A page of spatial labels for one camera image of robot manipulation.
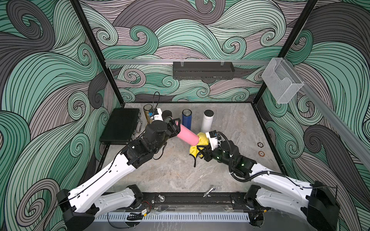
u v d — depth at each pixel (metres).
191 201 0.74
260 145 0.95
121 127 1.01
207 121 0.87
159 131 0.46
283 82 0.77
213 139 0.67
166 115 0.89
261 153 0.90
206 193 0.75
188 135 0.70
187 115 0.85
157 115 0.59
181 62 0.92
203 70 0.96
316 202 0.39
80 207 0.37
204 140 0.71
